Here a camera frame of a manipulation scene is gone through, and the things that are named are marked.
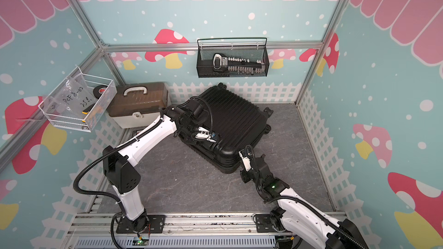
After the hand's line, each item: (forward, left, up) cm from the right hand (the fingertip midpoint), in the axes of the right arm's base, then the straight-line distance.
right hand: (241, 163), depth 84 cm
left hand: (+9, +21, +9) cm, 25 cm away
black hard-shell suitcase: (+15, +1, +13) cm, 20 cm away
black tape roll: (+24, +66, +27) cm, 75 cm away
